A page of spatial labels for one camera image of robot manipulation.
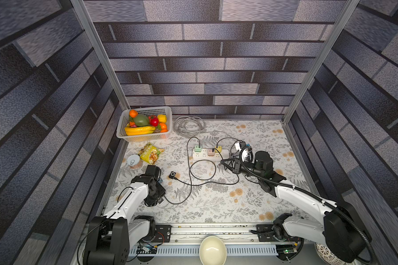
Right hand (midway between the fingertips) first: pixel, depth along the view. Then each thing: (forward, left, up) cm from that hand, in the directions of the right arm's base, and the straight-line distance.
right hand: (219, 161), depth 77 cm
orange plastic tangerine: (+41, +57, -7) cm, 70 cm away
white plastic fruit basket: (+37, +63, -10) cm, 73 cm away
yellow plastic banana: (+28, +52, -9) cm, 60 cm away
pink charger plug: (+13, +4, -12) cm, 19 cm away
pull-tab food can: (+7, +48, -13) cm, 50 cm away
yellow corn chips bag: (+13, +41, -14) cm, 45 cm away
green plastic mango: (+35, +50, -8) cm, 61 cm away
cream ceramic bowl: (-34, +3, -17) cm, 38 cm away
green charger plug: (+16, +12, -13) cm, 24 cm away
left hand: (-10, +29, -18) cm, 36 cm away
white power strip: (+14, +8, -16) cm, 22 cm away
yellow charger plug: (+15, -1, -12) cm, 19 cm away
